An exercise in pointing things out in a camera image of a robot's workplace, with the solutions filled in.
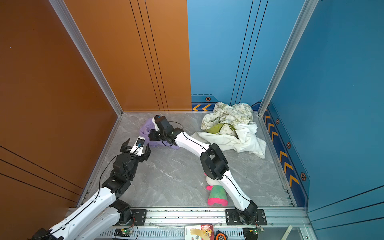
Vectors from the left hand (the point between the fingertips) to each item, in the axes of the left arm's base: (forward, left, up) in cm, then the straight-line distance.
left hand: (137, 140), depth 78 cm
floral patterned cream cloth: (+26, -58, -6) cm, 64 cm away
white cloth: (+7, -62, -9) cm, 63 cm away
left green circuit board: (-38, +3, -22) cm, 44 cm away
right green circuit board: (-36, -60, -20) cm, 73 cm away
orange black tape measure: (-39, -43, -17) cm, 60 cm away
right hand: (+9, -1, -7) cm, 11 cm away
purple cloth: (+22, +2, -13) cm, 25 cm away
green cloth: (+17, -44, -10) cm, 48 cm away
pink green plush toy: (-22, -42, -14) cm, 50 cm away
